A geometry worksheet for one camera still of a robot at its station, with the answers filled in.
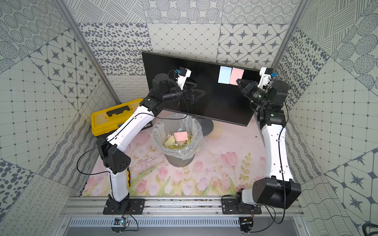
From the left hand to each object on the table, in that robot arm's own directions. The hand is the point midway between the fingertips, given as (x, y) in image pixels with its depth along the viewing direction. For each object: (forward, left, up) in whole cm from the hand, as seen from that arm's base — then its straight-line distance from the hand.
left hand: (198, 83), depth 69 cm
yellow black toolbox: (-4, +57, -26) cm, 63 cm away
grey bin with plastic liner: (-27, +8, -20) cm, 34 cm away
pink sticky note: (-14, +10, -26) cm, 31 cm away
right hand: (-2, -17, +2) cm, 17 cm away
